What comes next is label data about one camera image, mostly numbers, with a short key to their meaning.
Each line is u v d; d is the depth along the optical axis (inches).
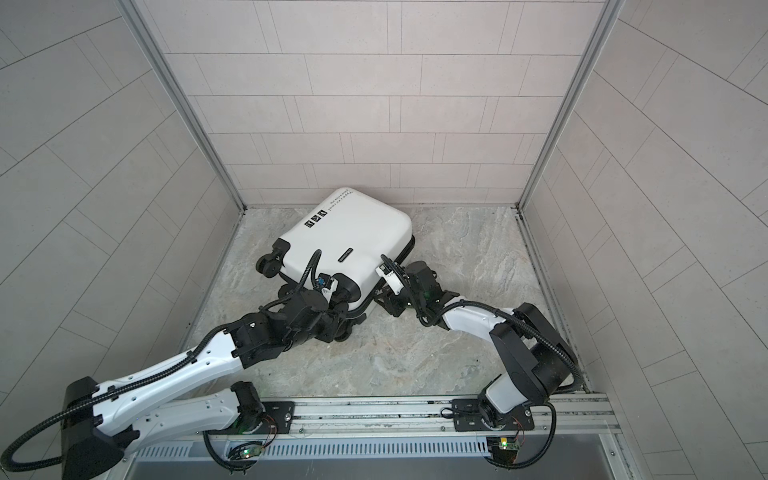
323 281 25.6
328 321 22.0
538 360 17.1
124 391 15.9
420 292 26.3
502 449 26.8
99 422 15.0
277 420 27.5
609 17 28.0
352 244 31.7
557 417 26.2
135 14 28.0
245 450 25.7
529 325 17.9
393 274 29.1
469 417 27.9
